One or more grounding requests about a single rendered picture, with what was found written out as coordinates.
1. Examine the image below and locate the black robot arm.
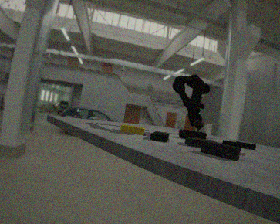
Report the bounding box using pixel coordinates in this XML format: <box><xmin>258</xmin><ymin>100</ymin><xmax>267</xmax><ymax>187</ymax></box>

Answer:
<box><xmin>172</xmin><ymin>74</ymin><xmax>210</xmax><ymax>130</ymax></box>

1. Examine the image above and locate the yellow box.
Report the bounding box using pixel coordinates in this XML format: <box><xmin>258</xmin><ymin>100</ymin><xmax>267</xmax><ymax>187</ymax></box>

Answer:
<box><xmin>120</xmin><ymin>124</ymin><xmax>145</xmax><ymax>135</ymax></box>

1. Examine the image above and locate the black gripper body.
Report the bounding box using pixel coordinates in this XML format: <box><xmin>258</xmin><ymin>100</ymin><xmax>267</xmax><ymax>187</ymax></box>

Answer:
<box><xmin>187</xmin><ymin>94</ymin><xmax>204</xmax><ymax>110</ymax></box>

